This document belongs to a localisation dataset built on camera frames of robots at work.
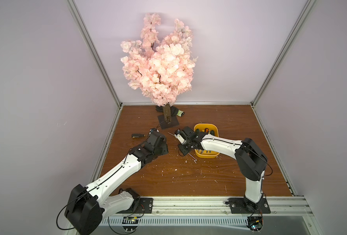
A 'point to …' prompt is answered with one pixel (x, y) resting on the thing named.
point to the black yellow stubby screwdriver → (134, 135)
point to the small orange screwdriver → (195, 161)
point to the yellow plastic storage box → (203, 154)
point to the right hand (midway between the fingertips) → (181, 145)
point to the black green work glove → (174, 111)
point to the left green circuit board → (130, 223)
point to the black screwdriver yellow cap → (171, 134)
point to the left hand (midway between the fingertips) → (168, 145)
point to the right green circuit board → (255, 223)
